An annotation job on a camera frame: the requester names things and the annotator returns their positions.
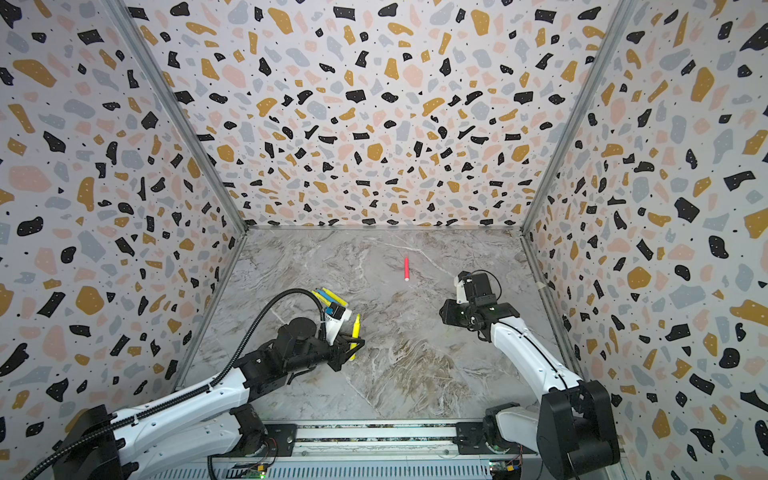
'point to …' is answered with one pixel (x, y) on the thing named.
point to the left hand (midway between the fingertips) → (363, 339)
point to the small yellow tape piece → (540, 285)
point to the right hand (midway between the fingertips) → (441, 306)
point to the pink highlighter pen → (407, 268)
